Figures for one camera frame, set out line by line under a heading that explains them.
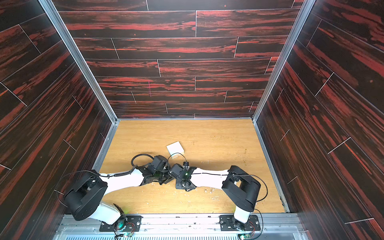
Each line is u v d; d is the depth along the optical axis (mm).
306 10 665
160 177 745
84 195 442
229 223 737
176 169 679
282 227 734
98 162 1011
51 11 666
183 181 618
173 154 754
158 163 694
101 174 493
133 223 730
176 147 997
